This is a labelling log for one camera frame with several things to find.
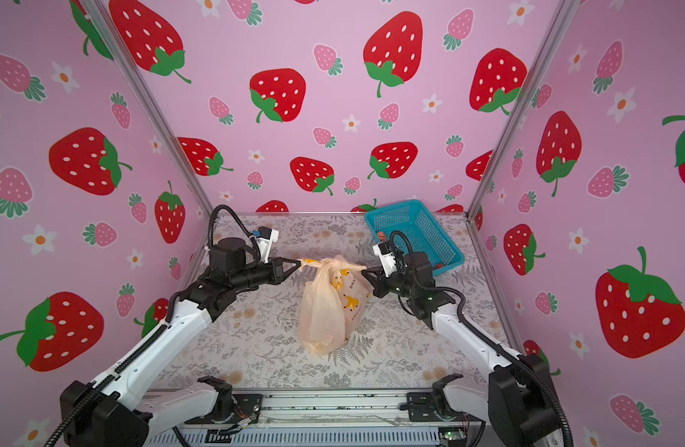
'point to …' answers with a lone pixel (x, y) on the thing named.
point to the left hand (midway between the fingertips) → (300, 262)
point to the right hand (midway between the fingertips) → (363, 270)
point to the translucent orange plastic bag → (332, 304)
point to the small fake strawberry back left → (382, 236)
